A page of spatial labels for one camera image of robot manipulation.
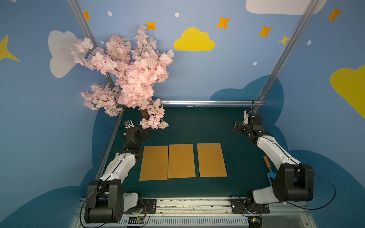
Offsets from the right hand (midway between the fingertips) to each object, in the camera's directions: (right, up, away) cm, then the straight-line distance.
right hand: (243, 123), depth 90 cm
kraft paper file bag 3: (-57, -27, +1) cm, 64 cm away
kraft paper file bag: (-21, -24, +2) cm, 32 cm away
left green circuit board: (-63, -50, -17) cm, 83 cm away
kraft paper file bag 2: (-40, -25, +1) cm, 47 cm away
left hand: (-67, -4, -3) cm, 67 cm away
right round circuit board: (-1, -52, -17) cm, 54 cm away
